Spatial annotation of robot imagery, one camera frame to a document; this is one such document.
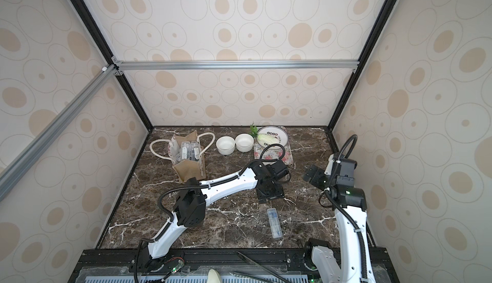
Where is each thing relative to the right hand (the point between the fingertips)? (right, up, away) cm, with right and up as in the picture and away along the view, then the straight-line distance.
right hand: (323, 175), depth 75 cm
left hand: (-14, -12, +5) cm, 19 cm away
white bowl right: (-32, +14, +35) cm, 49 cm away
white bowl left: (-43, +12, +34) cm, 56 cm away
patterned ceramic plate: (-13, +21, +42) cm, 48 cm away
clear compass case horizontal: (-61, +9, +19) cm, 64 cm away
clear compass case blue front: (-18, -22, +8) cm, 30 cm away
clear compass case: (-56, +9, +20) cm, 60 cm away
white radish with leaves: (-20, +16, +35) cm, 43 cm away
